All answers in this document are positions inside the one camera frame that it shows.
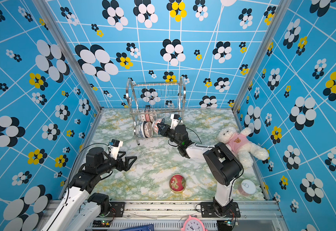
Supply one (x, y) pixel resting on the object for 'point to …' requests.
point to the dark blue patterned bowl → (161, 126)
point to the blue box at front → (150, 227)
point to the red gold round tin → (177, 183)
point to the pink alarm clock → (193, 224)
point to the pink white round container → (247, 187)
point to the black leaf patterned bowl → (147, 117)
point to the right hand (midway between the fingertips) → (158, 124)
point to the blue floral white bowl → (139, 130)
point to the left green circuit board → (101, 224)
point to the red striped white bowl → (154, 116)
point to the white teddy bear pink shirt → (244, 149)
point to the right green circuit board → (224, 225)
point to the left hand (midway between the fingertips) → (132, 154)
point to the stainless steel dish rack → (152, 103)
